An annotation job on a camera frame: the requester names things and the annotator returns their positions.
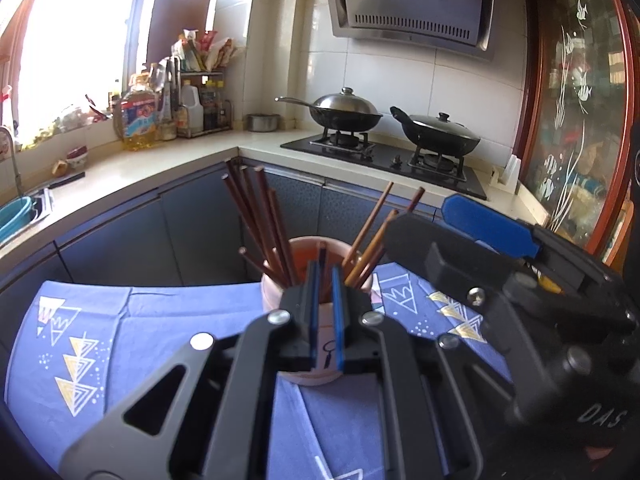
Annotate wire spice rack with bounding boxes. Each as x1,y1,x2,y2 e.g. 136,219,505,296
172,67,234,139

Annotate white plastic stand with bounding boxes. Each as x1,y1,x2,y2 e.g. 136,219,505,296
492,155,522,186

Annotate blue printed tablecloth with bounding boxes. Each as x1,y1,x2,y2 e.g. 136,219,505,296
5,262,516,480

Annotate white plastic jug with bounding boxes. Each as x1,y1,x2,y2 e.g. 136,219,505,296
179,85,204,137

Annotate steel sink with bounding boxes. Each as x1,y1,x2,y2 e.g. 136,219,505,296
0,187,55,246

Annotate blue plastic basin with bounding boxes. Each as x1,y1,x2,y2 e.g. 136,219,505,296
0,196,33,241

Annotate steel wok with lid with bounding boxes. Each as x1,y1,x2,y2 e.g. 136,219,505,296
274,87,384,133

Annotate bunch of wooden chopsticks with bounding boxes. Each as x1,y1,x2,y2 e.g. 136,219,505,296
221,157,426,291

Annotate small steel bowl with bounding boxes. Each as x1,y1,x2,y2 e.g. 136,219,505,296
247,113,281,133

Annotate black wok with lid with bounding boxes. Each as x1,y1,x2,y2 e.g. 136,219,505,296
390,106,482,157

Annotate white kitchen countertop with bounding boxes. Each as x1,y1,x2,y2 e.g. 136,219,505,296
0,125,556,261

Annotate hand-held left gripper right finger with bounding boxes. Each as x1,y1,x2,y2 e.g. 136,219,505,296
330,266,512,480

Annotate pink utensil holder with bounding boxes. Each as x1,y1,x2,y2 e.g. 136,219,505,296
261,237,381,386

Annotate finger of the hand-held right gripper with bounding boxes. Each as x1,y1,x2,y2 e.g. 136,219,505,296
441,194,543,261
384,214,521,306

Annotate glass door with fish print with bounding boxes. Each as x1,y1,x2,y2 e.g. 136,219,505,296
515,0,640,271

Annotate yellow cooking oil bottle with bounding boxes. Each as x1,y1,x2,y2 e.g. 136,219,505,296
114,72,160,152

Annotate pile of seasoning packets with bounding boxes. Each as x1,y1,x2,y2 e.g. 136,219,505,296
171,29,246,73

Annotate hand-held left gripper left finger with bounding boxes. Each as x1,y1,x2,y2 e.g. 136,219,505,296
60,260,323,480

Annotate pile of small kitchen items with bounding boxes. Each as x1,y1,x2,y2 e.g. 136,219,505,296
22,92,118,148

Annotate black gas stove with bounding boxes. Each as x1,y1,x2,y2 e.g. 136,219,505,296
280,130,488,201

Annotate kitchen window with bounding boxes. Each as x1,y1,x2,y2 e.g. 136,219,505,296
10,0,156,126

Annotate steel faucet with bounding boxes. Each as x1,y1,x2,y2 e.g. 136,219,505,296
0,126,23,198

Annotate printed window blind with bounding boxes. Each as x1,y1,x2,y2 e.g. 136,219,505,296
0,0,46,61

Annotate brown window panel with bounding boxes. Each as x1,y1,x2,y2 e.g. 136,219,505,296
145,0,213,68

